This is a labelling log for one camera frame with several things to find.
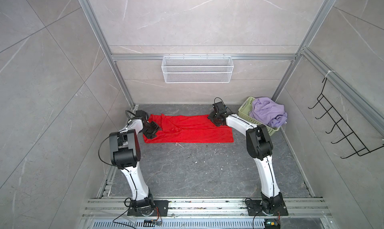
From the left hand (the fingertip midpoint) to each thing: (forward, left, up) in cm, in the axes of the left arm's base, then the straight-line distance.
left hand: (159, 127), depth 100 cm
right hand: (+9, -35, 0) cm, 36 cm away
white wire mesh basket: (+30, -27, +25) cm, 48 cm away
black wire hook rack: (-35, -89, +30) cm, 100 cm away
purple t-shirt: (+8, -76, +5) cm, 77 cm away
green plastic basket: (+15, -64, -3) cm, 65 cm away
